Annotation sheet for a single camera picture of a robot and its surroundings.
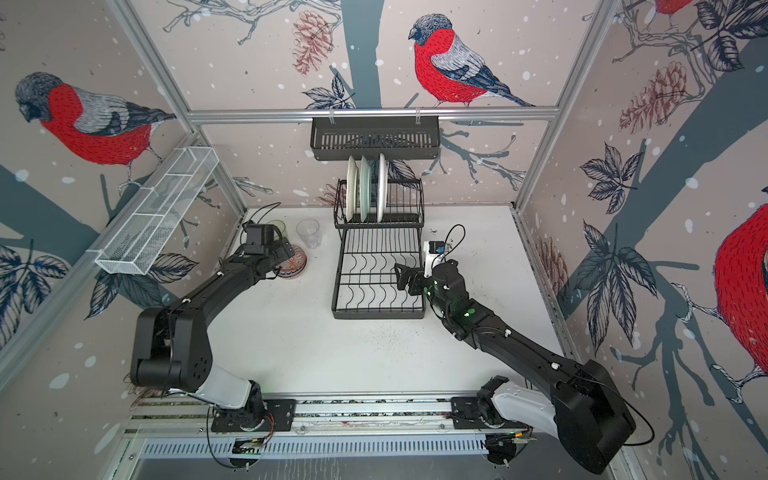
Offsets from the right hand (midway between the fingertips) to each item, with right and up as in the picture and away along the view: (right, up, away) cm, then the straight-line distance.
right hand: (407, 267), depth 81 cm
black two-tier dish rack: (-7, +13, +5) cm, 15 cm away
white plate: (-15, +21, -1) cm, 26 cm away
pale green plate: (-11, +22, -1) cm, 25 cm away
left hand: (-41, +5, +10) cm, 43 cm away
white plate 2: (-7, +22, -4) cm, 24 cm away
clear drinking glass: (-36, +11, +30) cm, 48 cm away
